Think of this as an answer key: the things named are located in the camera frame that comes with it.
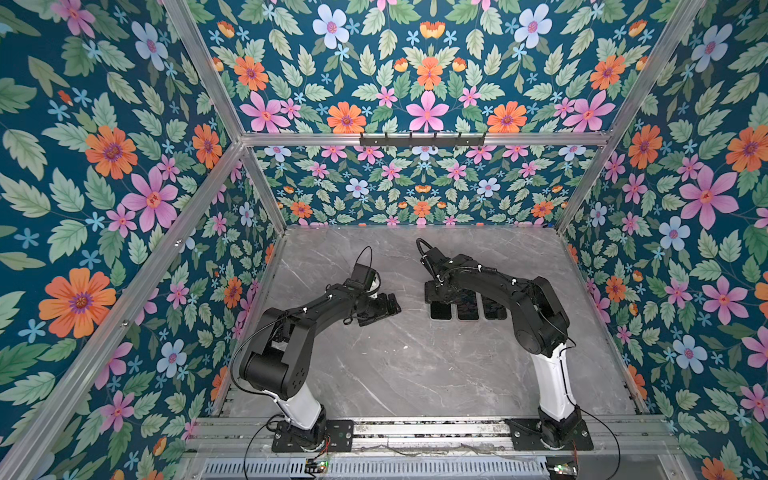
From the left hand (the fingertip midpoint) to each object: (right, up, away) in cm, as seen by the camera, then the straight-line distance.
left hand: (395, 306), depth 90 cm
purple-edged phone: (+14, -2, +3) cm, 14 cm away
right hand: (+13, +2, +8) cm, 15 cm away
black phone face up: (+22, 0, +1) cm, 22 cm away
